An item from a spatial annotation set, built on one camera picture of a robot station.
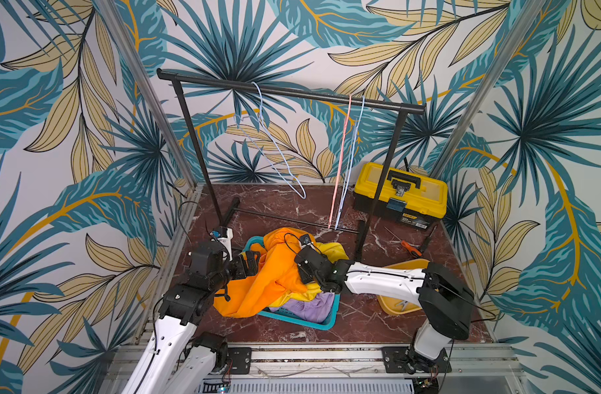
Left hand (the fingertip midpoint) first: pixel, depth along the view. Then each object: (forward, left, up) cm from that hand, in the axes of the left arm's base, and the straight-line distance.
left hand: (246, 260), depth 73 cm
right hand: (+6, -17, -12) cm, 22 cm away
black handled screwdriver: (+20, -68, -19) cm, 73 cm away
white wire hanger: (+55, -38, -12) cm, 69 cm away
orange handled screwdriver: (+17, -60, -19) cm, 65 cm away
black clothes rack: (+27, +16, -14) cm, 34 cm away
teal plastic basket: (-12, -11, -12) cm, 20 cm away
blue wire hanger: (+53, +10, +15) cm, 56 cm away
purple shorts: (-9, -22, -16) cm, 28 cm away
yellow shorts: (+8, -27, -7) cm, 29 cm away
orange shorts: (-3, -10, -4) cm, 11 cm away
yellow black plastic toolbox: (+29, -58, -3) cm, 65 cm away
